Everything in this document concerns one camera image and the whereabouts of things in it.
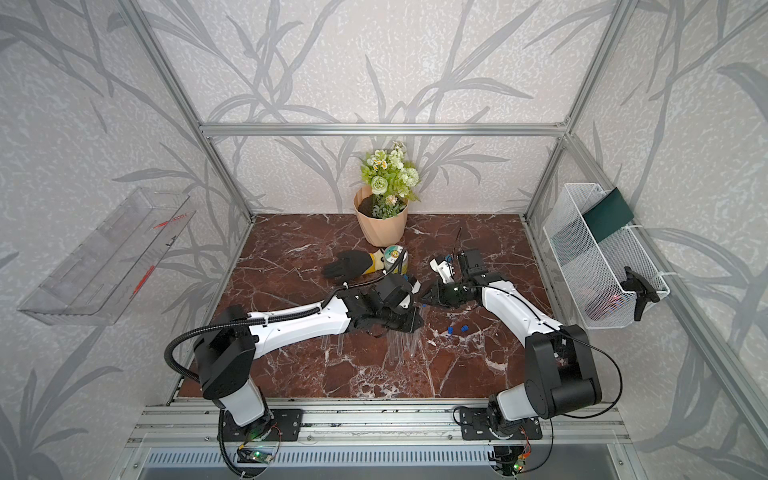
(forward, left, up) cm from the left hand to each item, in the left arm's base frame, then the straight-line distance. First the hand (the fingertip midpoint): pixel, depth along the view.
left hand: (425, 326), depth 79 cm
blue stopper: (+3, -9, -11) cm, 14 cm away
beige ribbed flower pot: (+35, +15, -2) cm, 38 cm away
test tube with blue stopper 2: (0, +7, -11) cm, 13 cm away
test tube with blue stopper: (-1, +24, -11) cm, 27 cm away
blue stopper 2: (+4, -13, -10) cm, 17 cm away
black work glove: (+26, +25, -9) cm, 37 cm away
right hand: (+9, +1, 0) cm, 9 cm away
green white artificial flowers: (+42, +10, +15) cm, 45 cm away
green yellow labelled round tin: (+25, +6, -7) cm, 27 cm away
